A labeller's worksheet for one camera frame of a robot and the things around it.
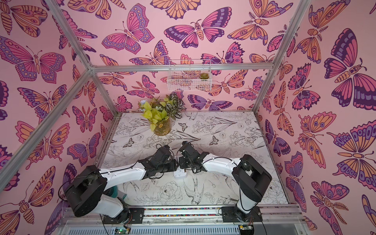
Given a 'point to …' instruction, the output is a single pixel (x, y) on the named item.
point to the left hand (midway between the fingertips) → (179, 164)
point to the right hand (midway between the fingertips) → (181, 160)
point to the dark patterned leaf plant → (174, 107)
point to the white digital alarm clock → (179, 173)
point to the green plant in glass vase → (160, 122)
